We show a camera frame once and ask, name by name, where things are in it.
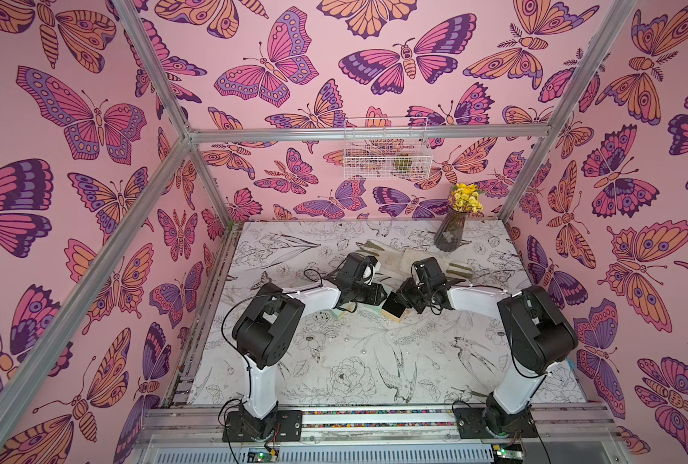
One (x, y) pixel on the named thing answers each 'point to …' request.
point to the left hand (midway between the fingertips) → (387, 294)
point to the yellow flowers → (466, 197)
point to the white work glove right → (459, 270)
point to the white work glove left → (394, 262)
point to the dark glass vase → (450, 230)
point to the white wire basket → (386, 148)
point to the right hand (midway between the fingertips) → (394, 293)
